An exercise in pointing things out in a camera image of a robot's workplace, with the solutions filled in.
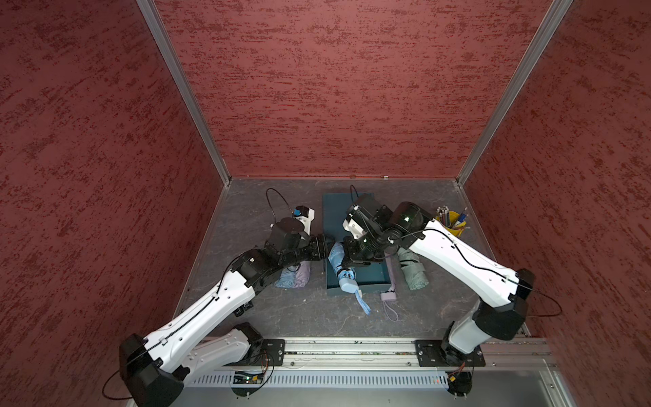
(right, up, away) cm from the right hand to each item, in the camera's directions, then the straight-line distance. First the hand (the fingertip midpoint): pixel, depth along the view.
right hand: (344, 270), depth 66 cm
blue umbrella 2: (-18, -7, +16) cm, 25 cm away
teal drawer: (+10, -5, +10) cm, 15 cm away
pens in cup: (+36, +15, +23) cm, 46 cm away
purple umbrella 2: (+16, -14, +18) cm, 28 cm away
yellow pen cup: (+43, +10, +30) cm, 53 cm away
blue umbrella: (0, -1, -1) cm, 2 cm away
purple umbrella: (-13, -7, +19) cm, 25 cm away
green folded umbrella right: (+26, -6, +21) cm, 34 cm away
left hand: (-5, +5, +7) cm, 10 cm away
